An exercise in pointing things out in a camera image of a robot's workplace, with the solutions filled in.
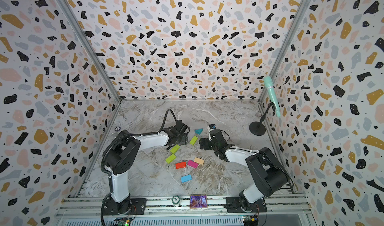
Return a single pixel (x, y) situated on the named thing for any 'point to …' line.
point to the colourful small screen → (198, 201)
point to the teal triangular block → (198, 131)
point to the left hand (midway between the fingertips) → (186, 137)
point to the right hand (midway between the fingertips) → (207, 140)
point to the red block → (180, 165)
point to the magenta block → (192, 164)
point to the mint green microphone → (268, 81)
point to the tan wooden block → (199, 160)
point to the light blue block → (186, 178)
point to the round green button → (175, 199)
